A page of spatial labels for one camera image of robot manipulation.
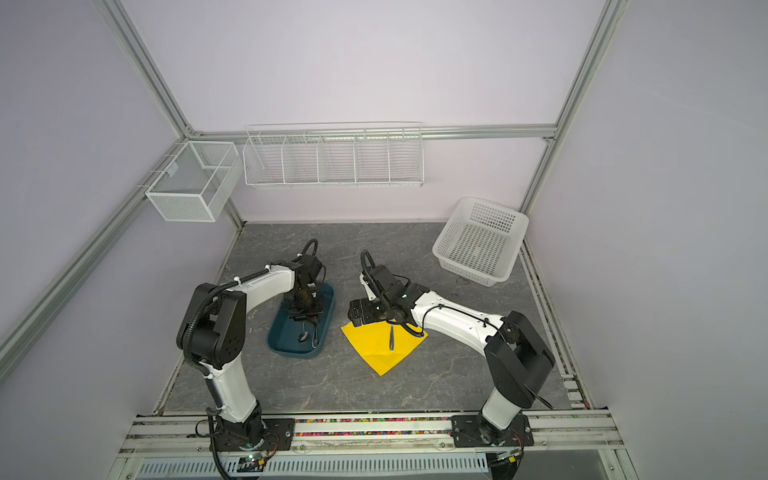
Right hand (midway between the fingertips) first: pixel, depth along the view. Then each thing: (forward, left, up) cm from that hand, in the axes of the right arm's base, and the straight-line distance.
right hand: (360, 314), depth 83 cm
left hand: (+2, +15, -9) cm, 17 cm away
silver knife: (-2, +15, -12) cm, 19 cm away
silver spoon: (-2, +18, -9) cm, 20 cm away
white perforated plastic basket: (+27, -38, +1) cm, 47 cm away
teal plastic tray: (0, +24, -10) cm, 26 cm away
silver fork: (-3, -8, -11) cm, 14 cm away
